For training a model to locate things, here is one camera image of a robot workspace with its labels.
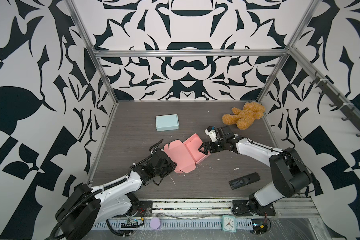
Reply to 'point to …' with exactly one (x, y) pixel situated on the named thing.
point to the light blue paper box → (167, 122)
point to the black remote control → (244, 180)
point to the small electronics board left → (131, 223)
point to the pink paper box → (186, 154)
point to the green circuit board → (259, 226)
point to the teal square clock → (229, 223)
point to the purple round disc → (155, 223)
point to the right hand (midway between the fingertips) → (205, 146)
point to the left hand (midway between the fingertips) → (179, 161)
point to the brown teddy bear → (243, 118)
